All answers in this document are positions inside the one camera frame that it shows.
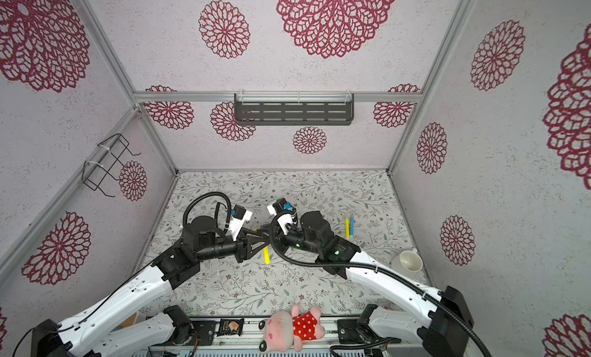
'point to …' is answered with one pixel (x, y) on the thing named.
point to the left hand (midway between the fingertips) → (265, 239)
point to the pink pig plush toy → (283, 330)
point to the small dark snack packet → (231, 326)
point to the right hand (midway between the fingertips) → (259, 230)
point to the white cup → (408, 261)
